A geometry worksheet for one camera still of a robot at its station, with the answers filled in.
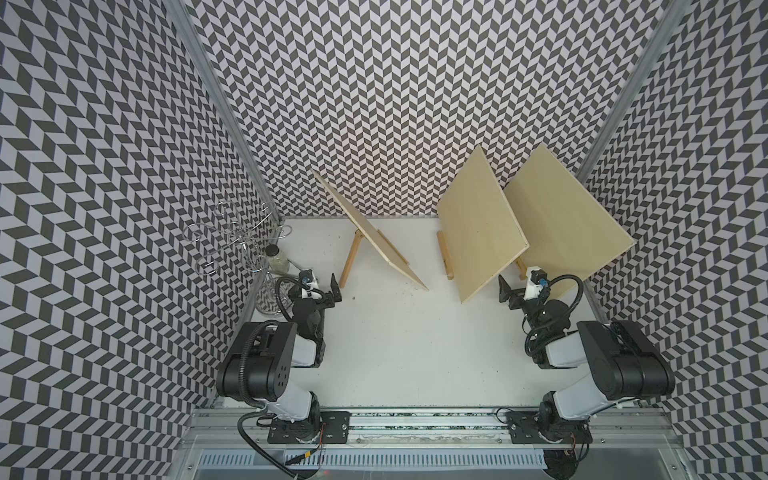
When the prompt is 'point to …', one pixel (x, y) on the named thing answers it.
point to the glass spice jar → (277, 261)
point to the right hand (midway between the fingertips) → (514, 276)
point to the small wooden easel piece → (354, 250)
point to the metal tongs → (294, 264)
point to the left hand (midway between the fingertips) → (318, 277)
